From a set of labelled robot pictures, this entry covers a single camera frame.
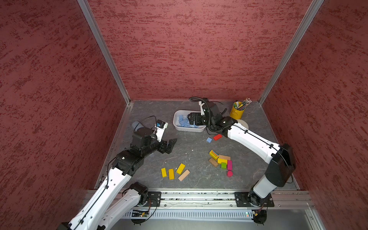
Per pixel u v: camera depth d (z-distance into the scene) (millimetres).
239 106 1031
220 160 878
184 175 814
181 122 1057
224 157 897
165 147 615
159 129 597
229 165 860
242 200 740
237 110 1029
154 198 744
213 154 880
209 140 972
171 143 619
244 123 1076
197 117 712
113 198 446
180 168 835
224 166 839
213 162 871
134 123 1027
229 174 826
